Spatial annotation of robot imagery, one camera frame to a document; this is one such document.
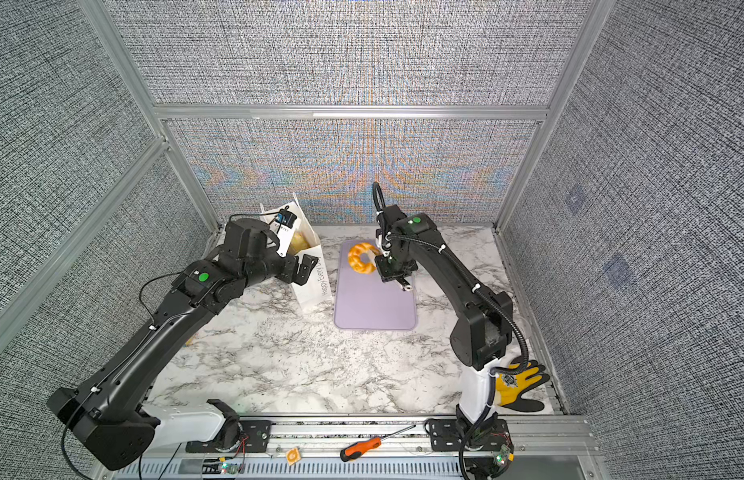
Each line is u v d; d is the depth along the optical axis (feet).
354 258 2.94
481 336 1.58
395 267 2.40
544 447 2.39
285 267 2.02
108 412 1.25
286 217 1.95
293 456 2.30
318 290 3.03
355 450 2.29
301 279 2.06
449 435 2.40
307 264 2.06
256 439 2.40
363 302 3.18
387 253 2.45
